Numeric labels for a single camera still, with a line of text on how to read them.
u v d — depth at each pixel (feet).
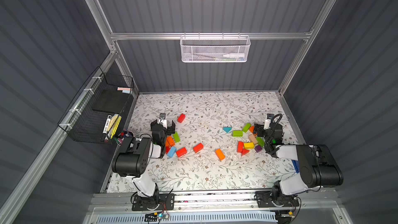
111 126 2.03
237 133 3.19
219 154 2.89
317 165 1.49
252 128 3.18
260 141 2.98
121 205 2.41
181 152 2.90
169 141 3.01
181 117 3.43
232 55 2.94
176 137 3.16
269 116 2.68
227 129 3.25
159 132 2.41
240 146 2.99
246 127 3.30
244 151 2.94
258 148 2.97
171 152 2.91
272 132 2.37
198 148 2.98
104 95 2.54
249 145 3.01
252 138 3.06
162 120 2.69
